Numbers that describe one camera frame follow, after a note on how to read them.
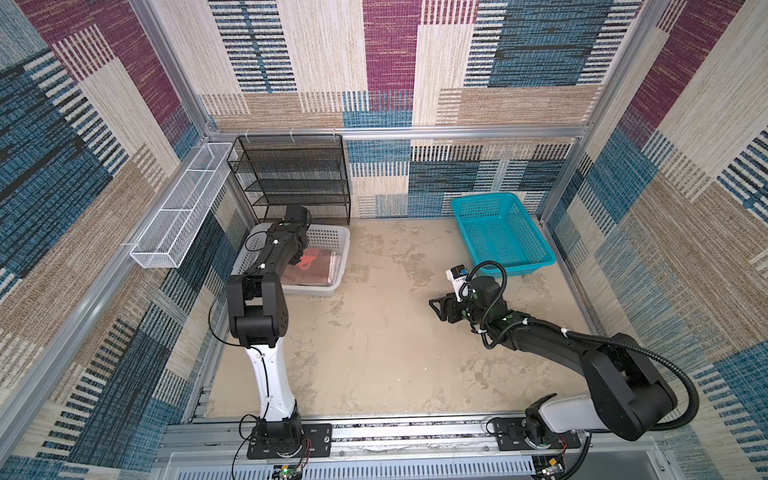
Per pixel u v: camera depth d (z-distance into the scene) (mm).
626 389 431
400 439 757
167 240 714
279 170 1058
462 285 786
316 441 730
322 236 1082
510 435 730
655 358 414
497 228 1148
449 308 781
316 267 999
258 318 555
